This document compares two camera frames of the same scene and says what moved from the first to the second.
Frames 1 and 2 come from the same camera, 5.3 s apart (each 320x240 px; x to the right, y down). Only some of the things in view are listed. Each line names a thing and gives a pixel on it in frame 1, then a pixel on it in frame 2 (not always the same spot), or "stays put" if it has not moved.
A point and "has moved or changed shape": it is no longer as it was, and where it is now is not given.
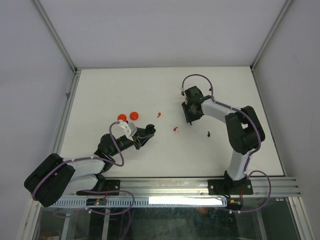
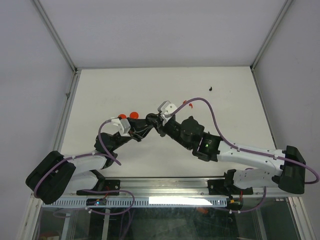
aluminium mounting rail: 266,186 stays put
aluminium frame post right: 257,57 stays put
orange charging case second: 133,115 stays put
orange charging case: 122,117 stays put
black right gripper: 189,118 to 160,128
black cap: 150,128 has moved or changed shape
